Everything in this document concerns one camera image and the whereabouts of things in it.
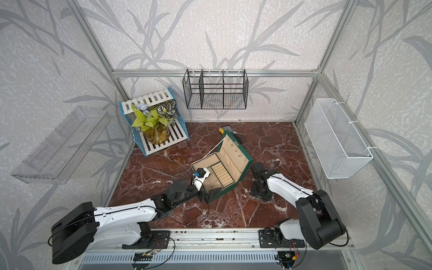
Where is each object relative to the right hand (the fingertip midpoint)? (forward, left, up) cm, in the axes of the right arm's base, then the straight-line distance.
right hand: (256, 193), depth 88 cm
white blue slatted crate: (+42, +49, +3) cm, 64 cm away
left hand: (0, +21, +15) cm, 25 cm away
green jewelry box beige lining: (+13, +15, +6) cm, 21 cm away
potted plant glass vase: (+30, +54, +24) cm, 66 cm away
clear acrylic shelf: (+2, +83, +33) cm, 89 cm away
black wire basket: (+57, +22, +26) cm, 67 cm away
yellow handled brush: (+45, +14, +2) cm, 47 cm away
